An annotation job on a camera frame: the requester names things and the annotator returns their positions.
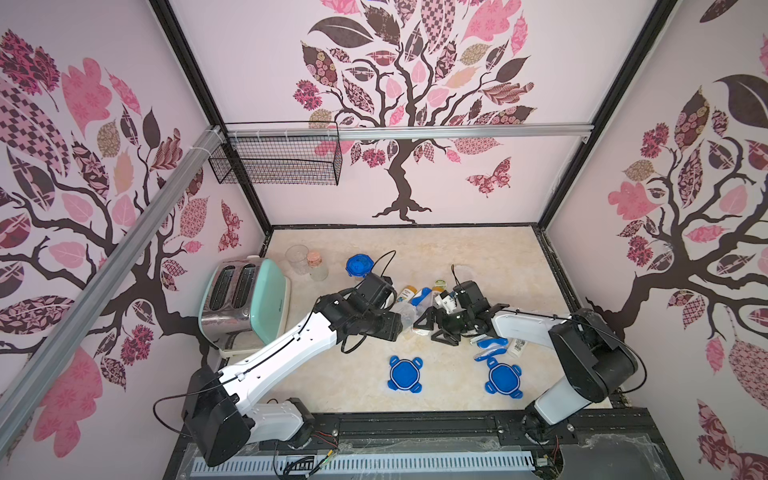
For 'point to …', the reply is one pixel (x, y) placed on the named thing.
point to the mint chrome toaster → (244, 304)
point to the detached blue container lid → (504, 378)
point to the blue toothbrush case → (491, 347)
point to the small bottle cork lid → (314, 259)
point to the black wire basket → (285, 153)
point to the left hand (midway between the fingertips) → (387, 332)
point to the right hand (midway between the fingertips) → (420, 329)
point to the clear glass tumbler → (298, 256)
